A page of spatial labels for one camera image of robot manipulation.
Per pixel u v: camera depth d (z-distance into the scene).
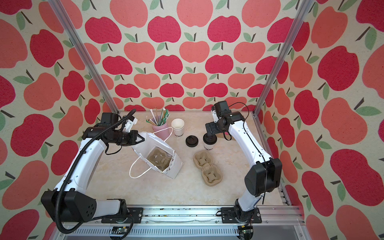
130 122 0.70
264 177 0.44
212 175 0.85
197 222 0.74
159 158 0.93
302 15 0.71
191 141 1.01
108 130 0.52
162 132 0.75
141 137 0.75
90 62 0.91
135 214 0.75
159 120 0.99
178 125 1.00
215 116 0.76
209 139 0.91
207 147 0.97
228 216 0.73
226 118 0.57
